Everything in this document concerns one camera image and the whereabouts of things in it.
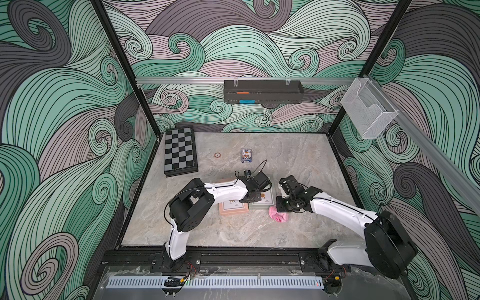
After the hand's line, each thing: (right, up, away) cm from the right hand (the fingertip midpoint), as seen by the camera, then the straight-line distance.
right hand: (279, 206), depth 86 cm
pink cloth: (-2, -2, -6) cm, 7 cm away
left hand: (-11, +4, +4) cm, 12 cm away
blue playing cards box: (-14, +23, +21) cm, 34 cm away
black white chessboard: (-53, +25, +21) cm, 62 cm away
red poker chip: (-31, +23, +24) cm, 46 cm away
